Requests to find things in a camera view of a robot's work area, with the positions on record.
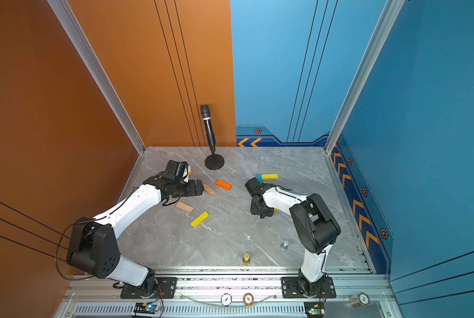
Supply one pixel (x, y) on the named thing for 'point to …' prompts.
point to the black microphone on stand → (213, 161)
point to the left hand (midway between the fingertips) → (197, 186)
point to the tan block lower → (184, 207)
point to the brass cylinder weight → (246, 260)
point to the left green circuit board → (146, 308)
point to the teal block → (259, 178)
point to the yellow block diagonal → (200, 219)
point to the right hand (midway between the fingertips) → (259, 211)
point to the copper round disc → (248, 299)
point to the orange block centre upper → (225, 185)
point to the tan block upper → (208, 189)
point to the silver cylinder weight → (284, 246)
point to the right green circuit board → (314, 309)
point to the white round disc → (226, 299)
